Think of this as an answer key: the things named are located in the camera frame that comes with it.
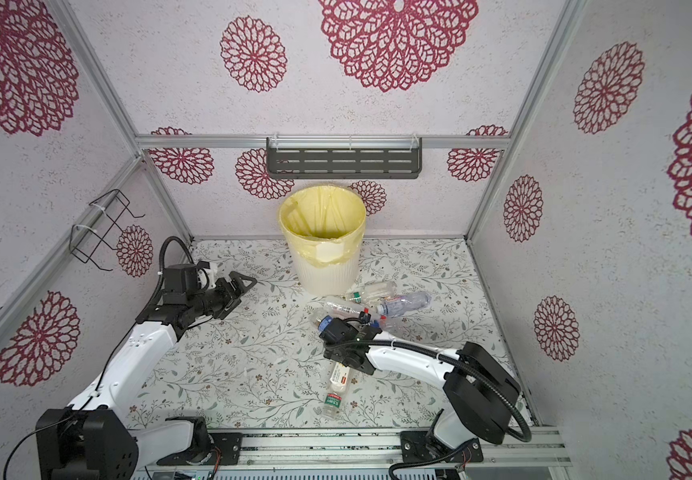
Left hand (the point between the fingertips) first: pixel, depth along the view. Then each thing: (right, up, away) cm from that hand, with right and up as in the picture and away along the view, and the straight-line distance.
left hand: (249, 293), depth 82 cm
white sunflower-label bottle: (+25, -22, -2) cm, 34 cm away
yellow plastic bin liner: (+18, +23, +24) cm, 38 cm away
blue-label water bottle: (+20, -10, +10) cm, 24 cm away
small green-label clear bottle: (+23, -28, -4) cm, 37 cm away
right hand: (+25, -17, +3) cm, 30 cm away
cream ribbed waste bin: (+22, +2, +22) cm, 31 cm away
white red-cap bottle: (+25, -6, +13) cm, 29 cm away
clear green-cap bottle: (+37, -1, +24) cm, 44 cm away
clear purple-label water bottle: (+47, -5, +19) cm, 51 cm away
